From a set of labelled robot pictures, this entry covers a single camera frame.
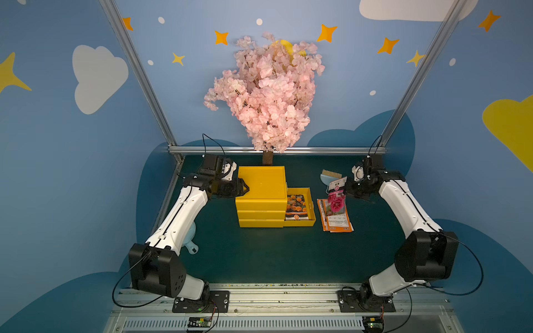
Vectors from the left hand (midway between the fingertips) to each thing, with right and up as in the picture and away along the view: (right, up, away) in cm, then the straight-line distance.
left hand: (243, 187), depth 82 cm
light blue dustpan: (-25, -24, +7) cm, 35 cm away
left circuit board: (-14, -47, -10) cm, 50 cm away
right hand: (+44, -1, +6) cm, 44 cm away
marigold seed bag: (+24, -11, +17) cm, 31 cm away
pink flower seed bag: (+40, -4, +9) cm, 42 cm away
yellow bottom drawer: (+30, -10, +16) cm, 36 cm away
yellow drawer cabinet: (+8, -7, -3) cm, 11 cm away
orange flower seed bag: (+37, -10, +19) cm, 42 cm away
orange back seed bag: (+41, -17, +12) cm, 46 cm away
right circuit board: (+48, -49, -9) cm, 69 cm away
